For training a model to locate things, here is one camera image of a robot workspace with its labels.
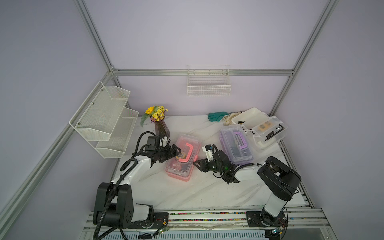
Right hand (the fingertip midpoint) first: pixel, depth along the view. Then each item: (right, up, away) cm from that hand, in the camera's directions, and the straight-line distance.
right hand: (196, 163), depth 88 cm
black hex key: (+51, +18, +7) cm, 55 cm away
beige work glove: (+25, +30, +29) cm, 49 cm away
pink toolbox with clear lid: (-9, -1, -4) cm, 10 cm away
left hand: (-12, +6, -1) cm, 14 cm away
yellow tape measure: (-9, +5, -2) cm, 11 cm away
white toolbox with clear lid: (+46, +20, +8) cm, 51 cm away
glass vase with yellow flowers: (-24, +30, -2) cm, 38 cm away
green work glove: (+16, +31, +30) cm, 46 cm away
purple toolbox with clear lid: (+25, +11, +7) cm, 29 cm away
